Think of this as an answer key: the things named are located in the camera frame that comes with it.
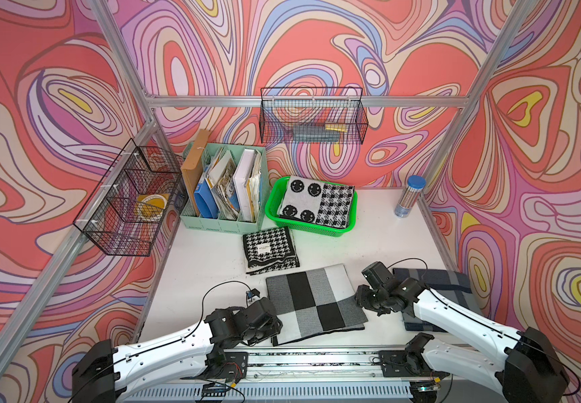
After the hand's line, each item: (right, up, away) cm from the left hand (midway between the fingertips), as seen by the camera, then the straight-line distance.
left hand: (284, 330), depth 77 cm
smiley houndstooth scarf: (+10, +42, +28) cm, 51 cm away
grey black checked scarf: (+10, +6, +7) cm, 13 cm away
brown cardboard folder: (-31, +51, +5) cm, 60 cm away
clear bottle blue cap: (+50, +48, +19) cm, 72 cm away
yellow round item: (-38, +38, -6) cm, 54 cm away
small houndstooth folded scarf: (-6, +22, +18) cm, 29 cm away
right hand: (+26, +5, +5) cm, 27 cm away
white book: (-14, +47, +13) cm, 50 cm away
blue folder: (-30, +40, +17) cm, 53 cm away
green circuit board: (-20, -15, -5) cm, 26 cm away
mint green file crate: (-24, +46, +19) cm, 55 cm away
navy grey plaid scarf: (+61, +11, +12) cm, 63 cm away
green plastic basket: (+6, +31, +23) cm, 39 cm away
